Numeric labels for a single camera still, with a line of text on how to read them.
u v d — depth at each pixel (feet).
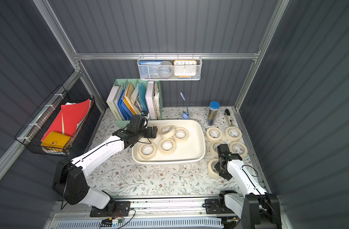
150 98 3.00
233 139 3.25
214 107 3.10
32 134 2.02
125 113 3.20
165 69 2.97
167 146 3.16
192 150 3.19
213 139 3.25
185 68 2.90
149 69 2.75
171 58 2.92
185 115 3.44
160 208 2.47
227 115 3.65
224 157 2.00
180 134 3.36
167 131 3.32
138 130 2.15
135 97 3.16
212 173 2.68
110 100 2.93
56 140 2.11
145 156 2.95
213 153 3.00
